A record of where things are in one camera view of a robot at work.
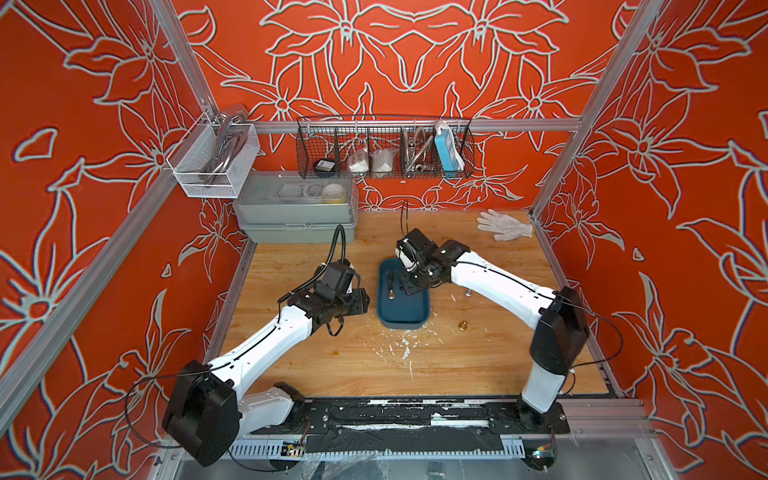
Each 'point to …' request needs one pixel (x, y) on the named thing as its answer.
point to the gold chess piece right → (463, 326)
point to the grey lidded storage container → (296, 207)
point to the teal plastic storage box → (396, 309)
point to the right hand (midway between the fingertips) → (400, 285)
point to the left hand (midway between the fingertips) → (364, 298)
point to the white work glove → (502, 227)
